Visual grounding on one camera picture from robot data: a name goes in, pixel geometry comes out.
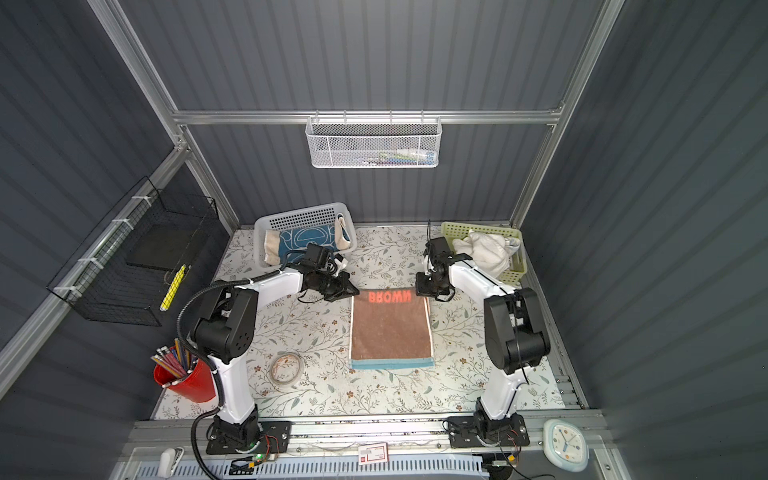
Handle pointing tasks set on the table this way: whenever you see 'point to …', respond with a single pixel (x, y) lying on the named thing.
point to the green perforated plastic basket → (518, 261)
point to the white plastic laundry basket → (308, 216)
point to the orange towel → (390, 328)
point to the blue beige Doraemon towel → (281, 244)
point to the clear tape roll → (286, 368)
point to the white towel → (489, 252)
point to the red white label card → (373, 453)
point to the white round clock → (565, 445)
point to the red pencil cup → (180, 371)
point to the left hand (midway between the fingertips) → (359, 291)
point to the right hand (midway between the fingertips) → (424, 291)
